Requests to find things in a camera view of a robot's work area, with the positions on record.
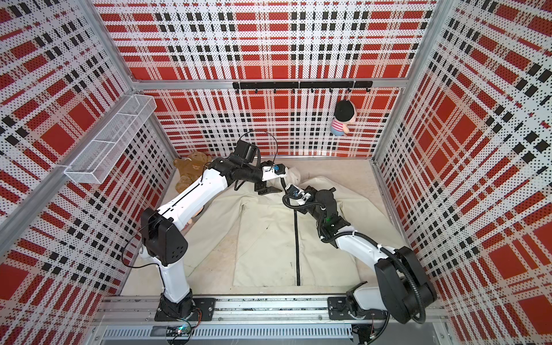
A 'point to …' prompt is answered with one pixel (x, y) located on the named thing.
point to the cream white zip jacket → (274, 244)
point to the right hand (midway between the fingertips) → (299, 185)
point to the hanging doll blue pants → (345, 113)
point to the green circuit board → (181, 330)
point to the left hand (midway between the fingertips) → (281, 177)
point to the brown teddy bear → (190, 169)
